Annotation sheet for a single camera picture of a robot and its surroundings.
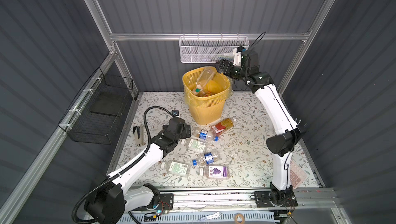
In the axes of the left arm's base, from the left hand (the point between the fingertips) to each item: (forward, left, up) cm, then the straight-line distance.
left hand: (180, 126), depth 83 cm
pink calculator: (-25, -61, -14) cm, 67 cm away
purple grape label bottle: (-21, -18, -12) cm, 30 cm away
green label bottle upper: (-6, -7, -12) cm, 15 cm away
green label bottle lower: (-18, +2, -12) cm, 22 cm away
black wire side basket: (+1, +40, +12) cm, 41 cm away
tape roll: (-41, -25, -15) cm, 51 cm away
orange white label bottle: (+27, -18, -3) cm, 33 cm away
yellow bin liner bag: (+25, -25, +4) cm, 35 cm away
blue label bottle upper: (0, -14, -10) cm, 17 cm away
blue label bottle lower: (-15, -15, -11) cm, 23 cm away
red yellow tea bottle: (+6, -26, -10) cm, 28 cm away
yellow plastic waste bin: (+10, -14, -5) cm, 19 cm away
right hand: (+18, -23, +25) cm, 38 cm away
